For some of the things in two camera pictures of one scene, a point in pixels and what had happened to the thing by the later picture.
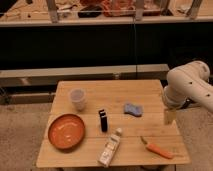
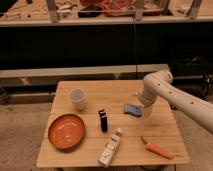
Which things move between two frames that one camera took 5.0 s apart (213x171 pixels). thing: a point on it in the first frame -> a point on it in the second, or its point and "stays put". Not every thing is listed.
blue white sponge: [132, 109] stays put
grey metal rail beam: [48, 78] stays put
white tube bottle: [110, 148] stays put
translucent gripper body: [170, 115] -> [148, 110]
